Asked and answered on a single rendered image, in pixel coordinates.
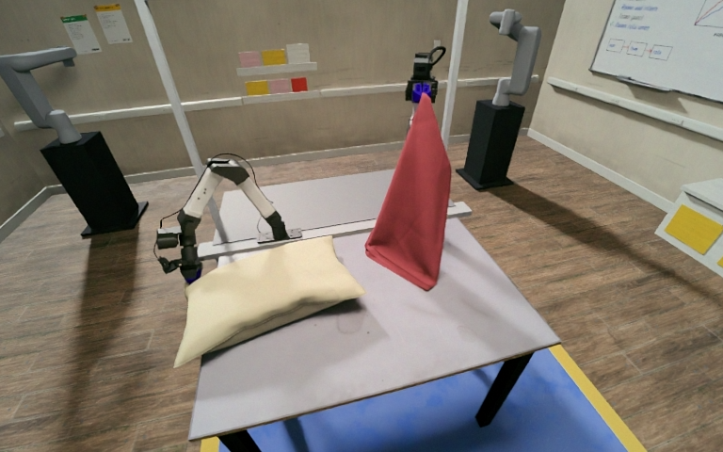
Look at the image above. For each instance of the red pillowcase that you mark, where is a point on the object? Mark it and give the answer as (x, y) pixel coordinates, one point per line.
(408, 236)

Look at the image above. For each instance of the cream pillow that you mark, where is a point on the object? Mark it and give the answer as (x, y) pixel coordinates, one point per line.
(262, 292)

